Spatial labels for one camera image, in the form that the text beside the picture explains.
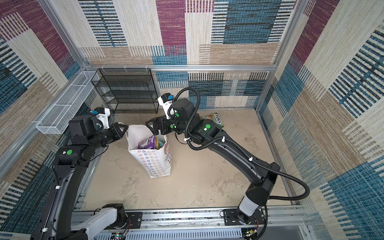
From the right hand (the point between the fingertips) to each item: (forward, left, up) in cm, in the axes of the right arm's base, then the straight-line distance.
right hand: (155, 123), depth 63 cm
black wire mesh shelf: (+51, +32, -22) cm, 64 cm away
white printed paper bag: (-7, +3, -22) cm, 23 cm away
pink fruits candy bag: (+6, +4, -24) cm, 25 cm away
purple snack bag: (+2, +8, -19) cm, 21 cm away
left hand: (+3, +14, -3) cm, 14 cm away
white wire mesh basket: (+7, +47, -4) cm, 48 cm away
